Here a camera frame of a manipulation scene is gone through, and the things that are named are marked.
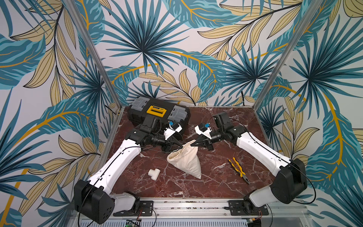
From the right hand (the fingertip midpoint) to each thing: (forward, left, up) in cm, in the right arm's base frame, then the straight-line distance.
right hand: (184, 151), depth 69 cm
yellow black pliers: (-4, -34, -23) cm, 41 cm away
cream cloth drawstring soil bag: (0, -1, -8) cm, 8 cm away
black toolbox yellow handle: (+36, +27, -5) cm, 45 cm away
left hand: (+2, +3, 0) cm, 3 cm away
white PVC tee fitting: (-3, +18, -21) cm, 28 cm away
